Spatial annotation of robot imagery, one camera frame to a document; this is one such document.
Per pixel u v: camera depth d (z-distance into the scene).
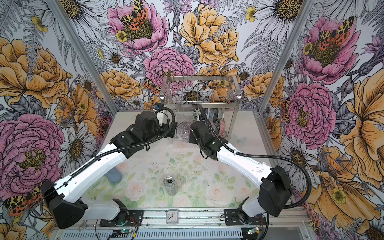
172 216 0.73
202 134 0.59
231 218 0.74
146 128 0.53
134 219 0.73
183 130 0.83
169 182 0.72
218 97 1.15
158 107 0.61
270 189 0.40
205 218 0.76
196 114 1.14
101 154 0.45
